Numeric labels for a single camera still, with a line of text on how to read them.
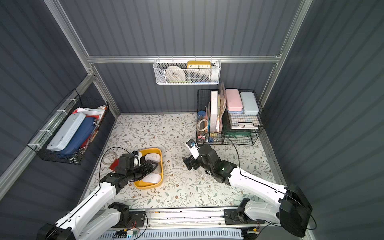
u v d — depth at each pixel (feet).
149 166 2.46
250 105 3.07
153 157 2.97
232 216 2.41
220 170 1.85
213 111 2.85
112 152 3.24
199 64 2.86
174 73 2.80
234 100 3.02
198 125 3.49
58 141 2.04
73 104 2.53
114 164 3.07
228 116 2.89
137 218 2.41
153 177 2.77
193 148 2.14
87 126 2.33
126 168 2.10
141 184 2.69
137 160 2.22
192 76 3.07
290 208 1.36
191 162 2.19
